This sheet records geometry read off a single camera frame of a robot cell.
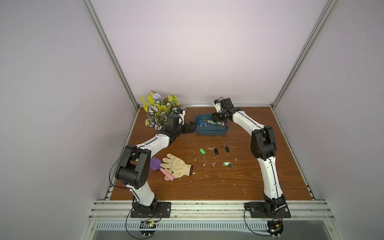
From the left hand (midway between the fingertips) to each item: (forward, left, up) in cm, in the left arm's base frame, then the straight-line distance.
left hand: (192, 123), depth 92 cm
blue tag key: (+11, -6, -14) cm, 19 cm away
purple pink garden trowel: (-22, +22, -13) cm, 34 cm away
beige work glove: (-23, +9, -14) cm, 28 cm away
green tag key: (-20, -21, -15) cm, 33 cm away
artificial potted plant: (+2, +20, +11) cm, 23 cm away
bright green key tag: (-13, -7, -14) cm, 20 cm away
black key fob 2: (-10, -23, -14) cm, 29 cm away
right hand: (+13, -16, -4) cm, 21 cm away
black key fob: (-12, -16, -14) cm, 24 cm away
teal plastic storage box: (+9, -9, -14) cm, 18 cm away
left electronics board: (-53, +21, -18) cm, 59 cm away
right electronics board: (-51, -41, -15) cm, 67 cm away
